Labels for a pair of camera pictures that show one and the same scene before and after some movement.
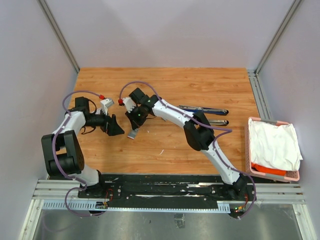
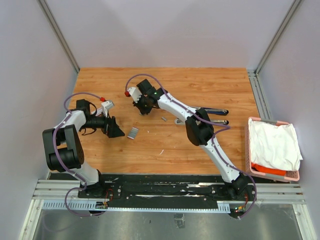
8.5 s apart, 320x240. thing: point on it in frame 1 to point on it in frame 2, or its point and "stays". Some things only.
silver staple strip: (132, 134) stays
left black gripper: (111, 126) stays
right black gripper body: (137, 115) to (143, 105)
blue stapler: (207, 110) stays
